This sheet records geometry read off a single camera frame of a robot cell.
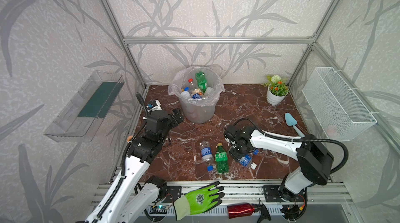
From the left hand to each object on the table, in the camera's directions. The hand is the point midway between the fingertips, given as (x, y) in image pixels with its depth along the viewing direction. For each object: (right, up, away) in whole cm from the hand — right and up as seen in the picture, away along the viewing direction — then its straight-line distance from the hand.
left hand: (175, 108), depth 73 cm
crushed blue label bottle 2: (+35, -27, +6) cm, 45 cm away
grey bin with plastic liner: (+9, +11, +23) cm, 27 cm away
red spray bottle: (+30, -44, -6) cm, 54 cm away
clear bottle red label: (+6, +9, +19) cm, 22 cm away
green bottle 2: (+23, -28, +9) cm, 37 cm away
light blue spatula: (+68, -10, +27) cm, 74 cm away
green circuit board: (-8, -48, -1) cm, 49 cm away
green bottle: (+11, +14, +22) cm, 28 cm away
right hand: (+31, -24, +13) cm, 41 cm away
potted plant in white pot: (+59, +10, +25) cm, 65 cm away
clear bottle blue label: (+14, -24, +9) cm, 29 cm away
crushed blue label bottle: (+9, +6, +15) cm, 18 cm away
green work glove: (+11, -43, -2) cm, 45 cm away
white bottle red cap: (+15, +9, +24) cm, 29 cm away
